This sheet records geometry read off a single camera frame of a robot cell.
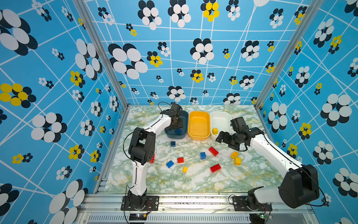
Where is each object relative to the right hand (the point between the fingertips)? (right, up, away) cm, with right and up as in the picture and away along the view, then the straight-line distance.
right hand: (222, 142), depth 85 cm
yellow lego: (-1, +5, +14) cm, 15 cm away
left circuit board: (-48, -37, -13) cm, 62 cm away
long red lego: (-44, -13, +4) cm, 46 cm away
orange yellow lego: (+10, -9, +6) cm, 15 cm away
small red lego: (-26, -13, +5) cm, 29 cm away
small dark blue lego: (-31, -3, +11) cm, 33 cm away
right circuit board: (+14, -36, -15) cm, 42 cm away
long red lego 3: (-4, -16, 0) cm, 17 cm away
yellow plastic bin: (-12, +9, +21) cm, 26 cm away
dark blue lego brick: (-28, +5, +17) cm, 33 cm away
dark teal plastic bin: (-33, +3, +15) cm, 36 cm away
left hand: (-27, +10, +15) cm, 32 cm away
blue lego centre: (-11, -9, +4) cm, 15 cm away
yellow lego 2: (+11, -13, +2) cm, 17 cm away
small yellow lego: (-23, -17, +1) cm, 28 cm away
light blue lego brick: (-33, -15, +4) cm, 36 cm away
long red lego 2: (-3, -8, +6) cm, 11 cm away
